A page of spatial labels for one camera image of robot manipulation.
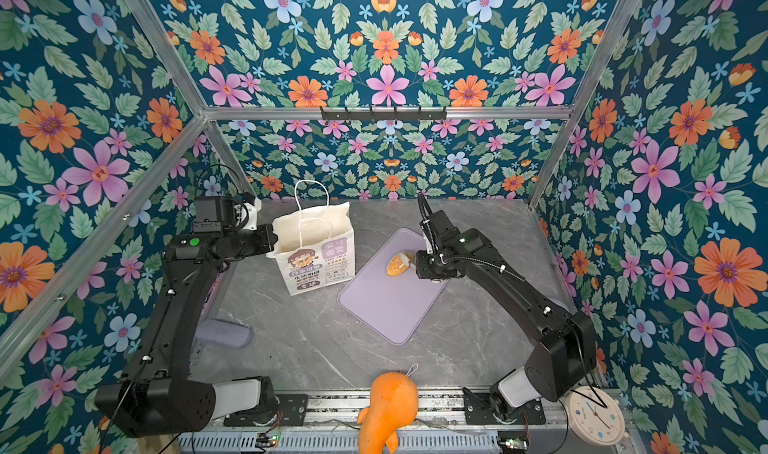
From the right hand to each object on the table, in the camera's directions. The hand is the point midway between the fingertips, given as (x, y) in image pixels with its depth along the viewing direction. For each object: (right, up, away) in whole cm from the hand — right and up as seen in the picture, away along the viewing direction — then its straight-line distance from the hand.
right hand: (422, 267), depth 80 cm
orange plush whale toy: (-7, -30, -12) cm, 33 cm away
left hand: (-36, +11, -6) cm, 39 cm away
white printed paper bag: (-28, +6, -4) cm, 29 cm away
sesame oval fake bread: (-7, 0, +16) cm, 18 cm away
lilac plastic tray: (-8, -14, +11) cm, 19 cm away
